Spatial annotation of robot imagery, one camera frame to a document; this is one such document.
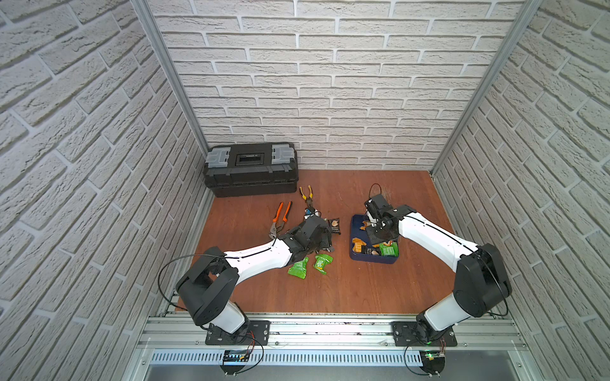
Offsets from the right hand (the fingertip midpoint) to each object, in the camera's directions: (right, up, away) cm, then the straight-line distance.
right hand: (379, 235), depth 88 cm
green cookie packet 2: (-22, -10, 0) cm, 24 cm away
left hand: (-19, +2, -2) cm, 19 cm away
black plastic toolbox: (-53, +27, +10) cm, 60 cm away
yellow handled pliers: (-27, +13, +19) cm, 35 cm away
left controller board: (-50, -36, -17) cm, 63 cm away
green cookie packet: (-30, -12, -1) cm, 33 cm away
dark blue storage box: (-7, +4, +11) cm, 14 cm away
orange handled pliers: (-42, 0, +9) cm, 43 cm away
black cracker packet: (-16, +3, +12) cm, 20 cm away
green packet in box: (+5, -6, +1) cm, 8 cm away
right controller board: (+11, -35, -18) cm, 41 cm away
